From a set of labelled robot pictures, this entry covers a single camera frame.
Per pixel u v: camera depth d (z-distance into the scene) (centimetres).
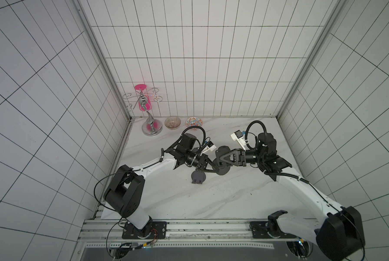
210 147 73
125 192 44
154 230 72
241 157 62
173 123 114
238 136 65
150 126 114
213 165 71
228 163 65
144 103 93
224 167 70
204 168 68
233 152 63
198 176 89
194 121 114
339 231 39
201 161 68
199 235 72
